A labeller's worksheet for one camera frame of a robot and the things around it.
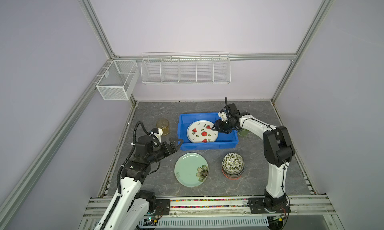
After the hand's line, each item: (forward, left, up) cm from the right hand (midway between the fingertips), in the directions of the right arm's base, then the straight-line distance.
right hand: (215, 130), depth 96 cm
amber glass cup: (+8, +36, -3) cm, 37 cm away
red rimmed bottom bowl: (-29, -7, 0) cm, 30 cm away
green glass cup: (-16, -11, +22) cm, 29 cm away
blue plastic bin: (-10, -4, +1) cm, 10 cm away
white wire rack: (+42, +20, +20) cm, 50 cm away
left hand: (-19, +21, +15) cm, 32 cm away
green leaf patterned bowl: (-23, -8, +1) cm, 24 cm away
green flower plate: (-24, +15, -5) cm, 28 cm away
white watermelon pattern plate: (+1, +9, -3) cm, 10 cm away
